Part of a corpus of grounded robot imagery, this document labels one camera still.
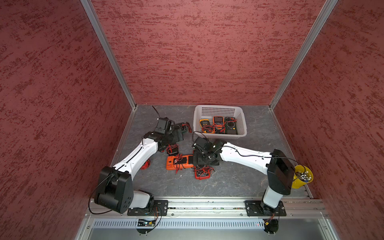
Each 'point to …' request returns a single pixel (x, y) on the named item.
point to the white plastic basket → (208, 111)
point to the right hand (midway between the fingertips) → (202, 164)
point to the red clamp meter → (146, 165)
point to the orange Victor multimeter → (218, 124)
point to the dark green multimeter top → (185, 127)
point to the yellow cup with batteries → (302, 175)
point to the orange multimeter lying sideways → (179, 162)
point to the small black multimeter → (172, 149)
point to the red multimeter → (203, 172)
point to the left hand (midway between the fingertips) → (176, 139)
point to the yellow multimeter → (206, 126)
